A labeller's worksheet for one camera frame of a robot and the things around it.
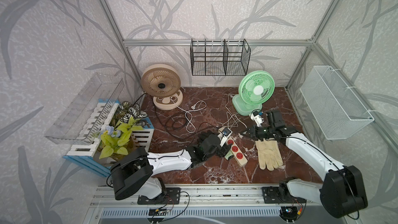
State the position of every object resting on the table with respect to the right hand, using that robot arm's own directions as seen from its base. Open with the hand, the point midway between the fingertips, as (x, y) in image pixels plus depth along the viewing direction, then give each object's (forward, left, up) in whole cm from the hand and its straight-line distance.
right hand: (240, 133), depth 80 cm
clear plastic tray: (-5, +71, +18) cm, 73 cm away
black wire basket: (+51, +9, +12) cm, 53 cm away
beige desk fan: (+29, +44, +10) cm, 54 cm away
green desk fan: (+24, -11, +9) cm, 27 cm away
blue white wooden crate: (-16, +63, +14) cm, 67 cm away
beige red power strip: (-6, +1, -11) cm, 13 cm away
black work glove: (-10, +11, +4) cm, 15 cm away
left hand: (-2, +7, -3) cm, 8 cm away
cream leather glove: (-8, -17, -13) cm, 23 cm away
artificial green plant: (-7, +59, +9) cm, 60 cm away
